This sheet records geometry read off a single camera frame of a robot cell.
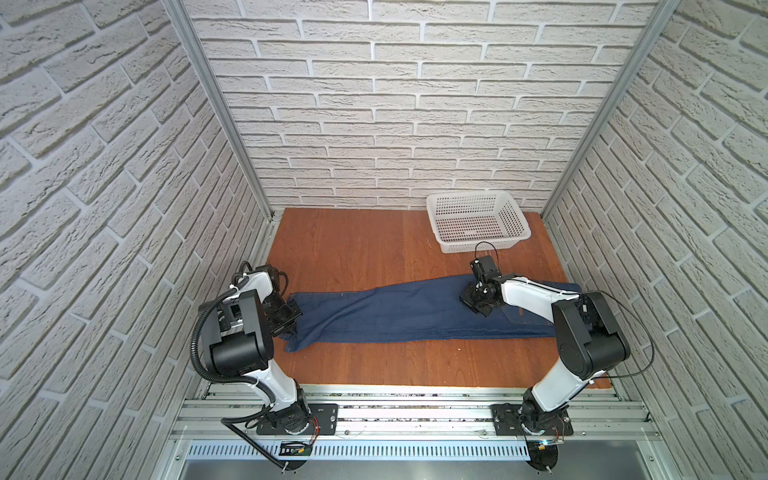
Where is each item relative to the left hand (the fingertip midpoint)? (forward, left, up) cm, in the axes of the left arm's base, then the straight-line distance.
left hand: (295, 325), depth 89 cm
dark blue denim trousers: (+4, -41, -1) cm, 41 cm away
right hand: (+7, -53, +1) cm, 54 cm away
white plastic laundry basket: (+42, -60, +1) cm, 73 cm away
